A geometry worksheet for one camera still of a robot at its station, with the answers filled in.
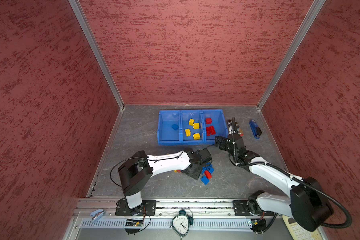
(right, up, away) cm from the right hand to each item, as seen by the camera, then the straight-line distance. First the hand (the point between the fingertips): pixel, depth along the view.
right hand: (220, 141), depth 88 cm
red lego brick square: (-3, +12, +23) cm, 26 cm away
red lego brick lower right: (-7, -20, -3) cm, 21 cm away
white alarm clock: (-23, -35, -21) cm, 47 cm away
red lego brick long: (-3, +6, +16) cm, 17 cm away
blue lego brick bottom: (-10, -22, -4) cm, 24 cm away
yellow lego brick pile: (-13, +8, +19) cm, 24 cm away
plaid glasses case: (+6, +8, -13) cm, 17 cm away
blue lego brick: (-28, +8, +19) cm, 35 cm away
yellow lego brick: (-17, +11, +19) cm, 27 cm away
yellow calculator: (+31, -39, -21) cm, 54 cm away
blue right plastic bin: (+1, +9, +22) cm, 24 cm away
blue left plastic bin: (-34, +2, +15) cm, 38 cm away
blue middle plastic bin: (-21, +16, +26) cm, 37 cm away
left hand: (-18, -18, -6) cm, 26 cm away
